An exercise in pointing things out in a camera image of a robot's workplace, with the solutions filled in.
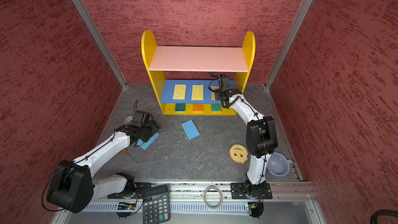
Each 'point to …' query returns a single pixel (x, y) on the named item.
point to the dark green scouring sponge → (180, 108)
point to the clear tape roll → (127, 120)
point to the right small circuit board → (252, 206)
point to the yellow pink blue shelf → (180, 74)
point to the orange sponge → (198, 108)
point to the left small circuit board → (126, 206)
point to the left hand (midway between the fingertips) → (157, 131)
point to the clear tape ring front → (204, 197)
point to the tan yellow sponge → (213, 94)
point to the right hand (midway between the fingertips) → (220, 94)
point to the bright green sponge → (216, 108)
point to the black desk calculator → (156, 208)
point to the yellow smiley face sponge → (239, 153)
